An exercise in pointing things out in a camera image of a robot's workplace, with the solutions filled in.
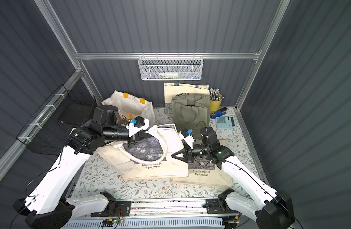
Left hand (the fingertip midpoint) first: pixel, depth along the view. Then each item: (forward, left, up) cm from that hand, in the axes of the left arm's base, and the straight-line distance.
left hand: (151, 133), depth 58 cm
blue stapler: (+45, -45, -36) cm, 73 cm away
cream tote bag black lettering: (+52, -7, -17) cm, 56 cm away
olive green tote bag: (+27, -19, -15) cm, 36 cm away
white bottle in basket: (+51, -6, -4) cm, 51 cm away
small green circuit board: (-27, +24, -38) cm, 52 cm away
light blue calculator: (+35, -48, -36) cm, 69 cm away
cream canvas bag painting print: (-3, -26, -37) cm, 45 cm away
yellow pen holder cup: (+45, -39, -27) cm, 66 cm away
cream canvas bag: (-3, +1, -16) cm, 16 cm away
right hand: (-3, -9, -14) cm, 17 cm away
